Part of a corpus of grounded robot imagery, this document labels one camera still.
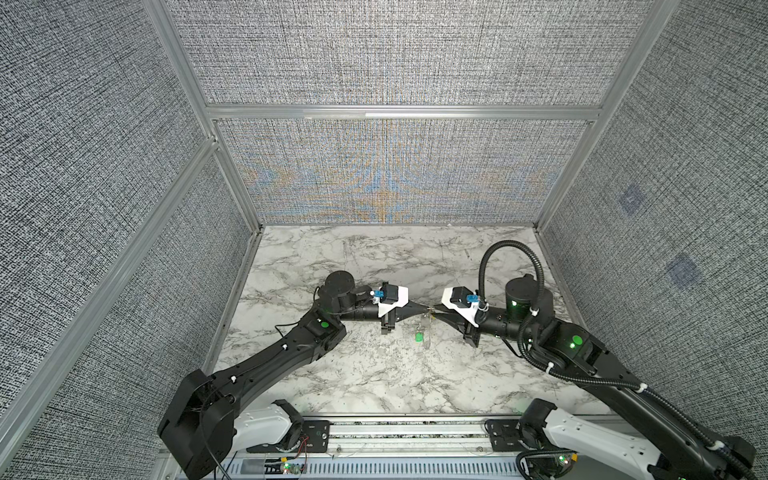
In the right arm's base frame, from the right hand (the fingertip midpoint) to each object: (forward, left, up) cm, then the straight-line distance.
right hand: (437, 303), depth 65 cm
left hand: (-1, +3, 0) cm, 3 cm away
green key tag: (+3, +2, -22) cm, 22 cm away
